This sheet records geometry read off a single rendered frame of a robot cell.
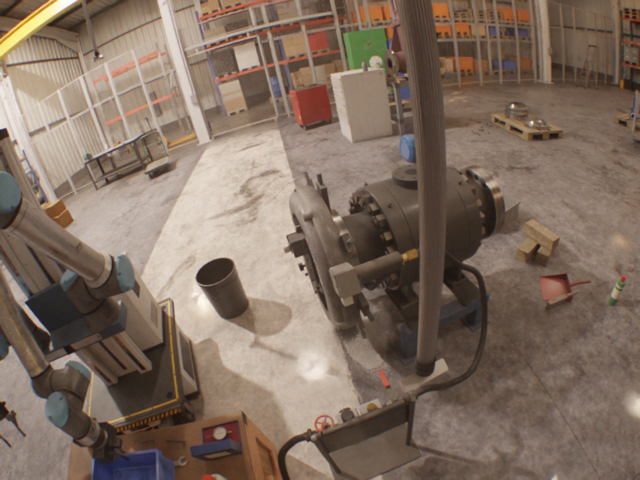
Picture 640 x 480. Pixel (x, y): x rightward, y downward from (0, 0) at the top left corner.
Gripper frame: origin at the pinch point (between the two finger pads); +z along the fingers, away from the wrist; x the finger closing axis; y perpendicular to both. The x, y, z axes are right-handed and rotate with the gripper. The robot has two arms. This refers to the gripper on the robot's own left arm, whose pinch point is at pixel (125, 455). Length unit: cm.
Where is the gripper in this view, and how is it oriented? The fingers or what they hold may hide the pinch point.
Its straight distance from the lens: 119.3
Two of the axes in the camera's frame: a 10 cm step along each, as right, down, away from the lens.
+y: 9.4, -3.2, 1.3
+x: -2.8, -4.9, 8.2
